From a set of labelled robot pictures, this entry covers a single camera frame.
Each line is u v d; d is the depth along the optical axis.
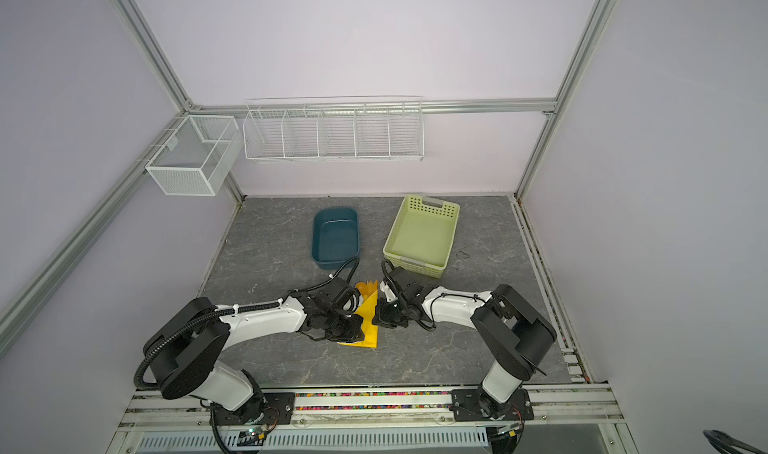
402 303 0.70
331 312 0.72
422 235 1.09
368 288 0.94
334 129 0.98
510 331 0.46
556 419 0.72
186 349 0.44
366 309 0.86
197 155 0.98
